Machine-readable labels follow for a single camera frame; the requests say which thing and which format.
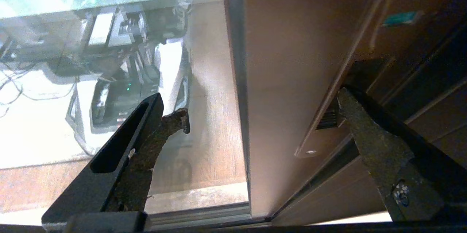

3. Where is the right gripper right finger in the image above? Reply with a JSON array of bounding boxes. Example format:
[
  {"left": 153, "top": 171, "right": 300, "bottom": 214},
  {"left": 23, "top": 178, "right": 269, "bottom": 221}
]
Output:
[{"left": 336, "top": 86, "right": 467, "bottom": 223}]

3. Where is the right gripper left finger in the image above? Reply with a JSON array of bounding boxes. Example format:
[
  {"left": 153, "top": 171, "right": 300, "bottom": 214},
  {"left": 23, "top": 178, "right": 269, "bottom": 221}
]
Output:
[{"left": 41, "top": 93, "right": 191, "bottom": 227}]

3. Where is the brown framed sliding glass door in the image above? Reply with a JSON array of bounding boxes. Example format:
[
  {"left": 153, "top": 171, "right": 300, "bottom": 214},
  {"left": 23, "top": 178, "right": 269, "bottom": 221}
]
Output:
[{"left": 0, "top": 0, "right": 398, "bottom": 222}]

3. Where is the small green sticker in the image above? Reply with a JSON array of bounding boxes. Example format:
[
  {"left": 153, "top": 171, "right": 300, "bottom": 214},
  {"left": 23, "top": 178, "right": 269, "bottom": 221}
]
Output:
[{"left": 382, "top": 11, "right": 418, "bottom": 28}]

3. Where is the recessed metal door handle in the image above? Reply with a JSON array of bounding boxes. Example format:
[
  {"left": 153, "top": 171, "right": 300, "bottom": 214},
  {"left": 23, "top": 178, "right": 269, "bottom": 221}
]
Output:
[{"left": 294, "top": 0, "right": 402, "bottom": 159}]

